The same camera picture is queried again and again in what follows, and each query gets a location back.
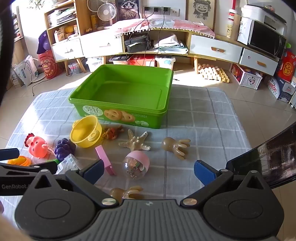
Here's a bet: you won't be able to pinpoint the stack of papers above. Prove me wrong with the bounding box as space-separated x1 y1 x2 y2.
55 9 78 25

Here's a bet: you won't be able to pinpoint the red flat box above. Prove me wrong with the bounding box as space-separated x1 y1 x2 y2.
128 54 156 67

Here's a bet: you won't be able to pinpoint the yellow toy bowl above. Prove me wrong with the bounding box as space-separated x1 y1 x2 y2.
70 115 102 148

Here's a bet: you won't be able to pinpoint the white printer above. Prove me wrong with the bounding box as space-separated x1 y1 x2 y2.
241 4 288 35

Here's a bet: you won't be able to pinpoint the black microwave oven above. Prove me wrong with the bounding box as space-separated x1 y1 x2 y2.
247 20 287 59

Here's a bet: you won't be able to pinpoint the orange toy ring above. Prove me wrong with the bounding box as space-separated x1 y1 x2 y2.
7 156 31 166

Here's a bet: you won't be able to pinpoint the pile of papers and cloth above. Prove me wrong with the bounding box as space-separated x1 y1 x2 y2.
151 34 189 55

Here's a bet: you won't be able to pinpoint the black glossy panel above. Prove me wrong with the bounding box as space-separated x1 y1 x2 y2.
225 123 296 189

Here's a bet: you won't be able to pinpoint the purple plastic object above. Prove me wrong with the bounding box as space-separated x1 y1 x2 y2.
37 30 52 55

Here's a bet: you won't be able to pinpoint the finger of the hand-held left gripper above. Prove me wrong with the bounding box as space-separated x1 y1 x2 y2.
0 161 58 178
0 148 20 161

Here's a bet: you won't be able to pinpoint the white printed bag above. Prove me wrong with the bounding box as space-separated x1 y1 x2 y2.
13 55 38 87

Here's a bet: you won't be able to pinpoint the tan octopus toy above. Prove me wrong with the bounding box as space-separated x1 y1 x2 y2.
109 186 144 202
161 137 191 159

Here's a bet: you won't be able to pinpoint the wooden white media cabinet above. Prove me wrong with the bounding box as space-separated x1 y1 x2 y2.
44 0 287 77

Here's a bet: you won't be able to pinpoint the red gift box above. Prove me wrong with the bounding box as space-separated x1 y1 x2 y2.
276 50 296 82

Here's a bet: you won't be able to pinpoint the red printed bag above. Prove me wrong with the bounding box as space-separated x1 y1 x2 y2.
38 51 63 80

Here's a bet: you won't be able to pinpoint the purple toy grapes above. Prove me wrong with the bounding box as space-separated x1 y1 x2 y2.
54 138 77 162

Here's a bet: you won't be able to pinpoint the round white mesh fan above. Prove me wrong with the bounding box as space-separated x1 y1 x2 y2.
87 0 102 12

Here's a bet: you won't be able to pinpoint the clear storage bin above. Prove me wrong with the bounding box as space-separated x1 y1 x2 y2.
68 61 87 75
155 57 176 70
86 57 103 72

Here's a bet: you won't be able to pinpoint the green plastic box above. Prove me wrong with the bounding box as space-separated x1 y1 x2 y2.
68 64 174 129

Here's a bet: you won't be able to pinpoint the white red carton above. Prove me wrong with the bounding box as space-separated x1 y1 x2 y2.
230 63 263 90

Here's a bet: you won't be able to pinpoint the white red canister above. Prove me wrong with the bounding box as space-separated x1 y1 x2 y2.
227 9 238 39

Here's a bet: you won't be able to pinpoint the black power cable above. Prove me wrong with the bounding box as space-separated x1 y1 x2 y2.
126 10 151 67
148 10 167 70

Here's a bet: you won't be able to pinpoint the black bag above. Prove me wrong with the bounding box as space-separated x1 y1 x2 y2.
124 35 149 54

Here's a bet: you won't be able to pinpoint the egg tray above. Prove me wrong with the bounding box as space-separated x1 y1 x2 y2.
198 63 230 83

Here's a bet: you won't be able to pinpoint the brown monkey figurine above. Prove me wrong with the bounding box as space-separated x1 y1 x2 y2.
102 125 125 141

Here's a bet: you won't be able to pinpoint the beige starfish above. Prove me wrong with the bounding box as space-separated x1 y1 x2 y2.
118 129 151 151

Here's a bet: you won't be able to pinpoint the wooden desk with shelf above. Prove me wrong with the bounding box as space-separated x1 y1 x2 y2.
10 5 26 67

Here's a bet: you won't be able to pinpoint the pink block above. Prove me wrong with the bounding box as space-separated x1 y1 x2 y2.
95 146 117 176

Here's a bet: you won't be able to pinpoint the white blue carton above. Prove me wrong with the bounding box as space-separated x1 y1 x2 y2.
266 75 296 103

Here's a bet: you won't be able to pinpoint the framed cat picture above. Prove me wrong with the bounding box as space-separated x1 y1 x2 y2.
116 0 142 19

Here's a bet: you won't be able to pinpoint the pink clear capsule egg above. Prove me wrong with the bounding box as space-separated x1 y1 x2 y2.
122 151 150 180

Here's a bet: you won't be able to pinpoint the white desk fan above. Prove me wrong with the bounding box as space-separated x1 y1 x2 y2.
97 2 117 25

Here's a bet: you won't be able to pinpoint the pink tasselled cloth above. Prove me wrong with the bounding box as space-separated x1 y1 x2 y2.
113 19 216 39

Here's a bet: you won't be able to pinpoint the clear cotton swab box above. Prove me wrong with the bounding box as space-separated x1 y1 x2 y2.
55 153 82 175

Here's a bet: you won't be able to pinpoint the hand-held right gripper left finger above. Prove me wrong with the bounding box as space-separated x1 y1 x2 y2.
30 159 119 208

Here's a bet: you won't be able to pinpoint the framed cartoon girl picture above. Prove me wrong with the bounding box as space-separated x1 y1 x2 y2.
186 0 216 30

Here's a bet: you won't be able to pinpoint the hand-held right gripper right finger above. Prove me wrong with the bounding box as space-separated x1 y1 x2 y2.
180 159 273 208

